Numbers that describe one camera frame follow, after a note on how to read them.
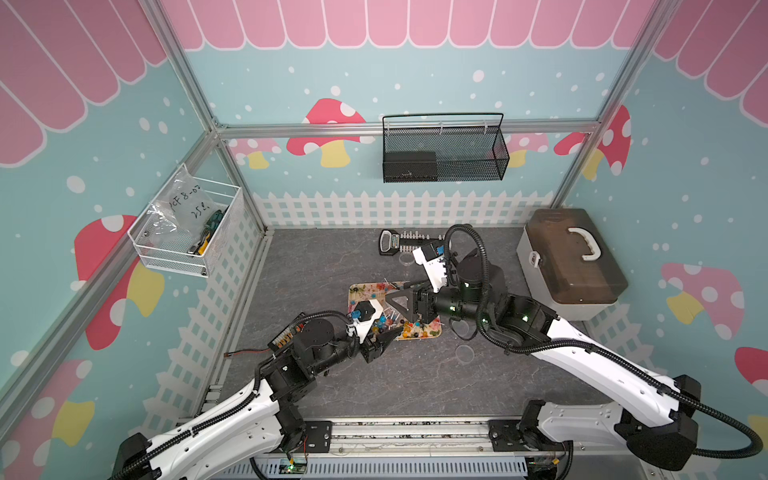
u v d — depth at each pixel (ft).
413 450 2.42
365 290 3.36
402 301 1.90
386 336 2.08
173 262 2.14
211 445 1.50
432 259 1.77
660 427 1.30
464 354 2.86
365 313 1.82
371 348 1.94
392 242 3.76
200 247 2.34
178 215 2.29
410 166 3.00
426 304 1.73
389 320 2.08
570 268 3.09
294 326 1.57
